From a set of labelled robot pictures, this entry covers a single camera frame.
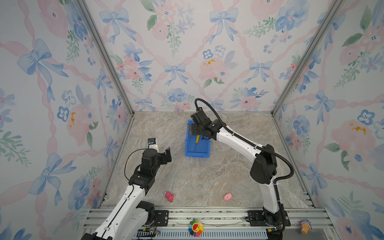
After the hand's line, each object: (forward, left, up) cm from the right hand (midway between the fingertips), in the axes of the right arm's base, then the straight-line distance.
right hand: (196, 125), depth 89 cm
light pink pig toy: (-35, -16, -16) cm, 42 cm away
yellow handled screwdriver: (+1, 0, -17) cm, 17 cm away
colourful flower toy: (-49, 0, -16) cm, 52 cm away
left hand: (-15, +19, -1) cm, 24 cm away
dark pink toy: (-36, +14, -15) cm, 41 cm away
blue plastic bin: (-5, +3, -18) cm, 19 cm away
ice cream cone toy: (-48, -51, -15) cm, 72 cm away
